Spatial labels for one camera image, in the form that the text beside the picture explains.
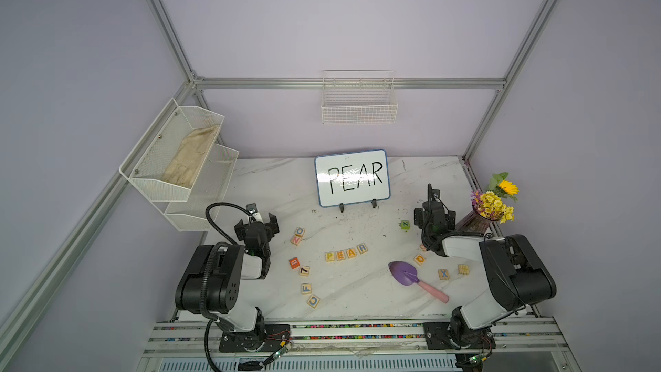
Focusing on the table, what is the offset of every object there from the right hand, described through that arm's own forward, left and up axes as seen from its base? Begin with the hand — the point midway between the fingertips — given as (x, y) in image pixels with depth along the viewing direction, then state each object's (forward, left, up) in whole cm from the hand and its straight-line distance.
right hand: (430, 209), depth 96 cm
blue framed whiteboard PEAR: (+13, +29, +4) cm, 32 cm away
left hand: (-3, +66, 0) cm, 66 cm away
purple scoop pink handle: (-23, +13, -4) cm, 27 cm away
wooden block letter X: (-22, 0, -6) cm, 23 cm away
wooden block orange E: (-16, +35, -4) cm, 38 cm away
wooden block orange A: (-15, +31, -5) cm, 34 cm away
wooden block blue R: (-13, +27, -4) cm, 30 cm away
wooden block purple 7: (-21, +47, -5) cm, 52 cm away
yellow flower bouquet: (-10, -12, +18) cm, 24 cm away
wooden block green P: (-16, +38, -4) cm, 42 cm away
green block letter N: (-4, +10, -4) cm, 11 cm away
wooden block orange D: (-17, +7, -5) cm, 19 cm away
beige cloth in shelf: (0, +82, +25) cm, 85 cm away
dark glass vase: (-11, -9, +9) cm, 17 cm away
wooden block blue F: (-26, +46, -4) cm, 53 cm away
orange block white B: (-18, +51, -4) cm, 54 cm away
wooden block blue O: (-6, +50, -4) cm, 50 cm away
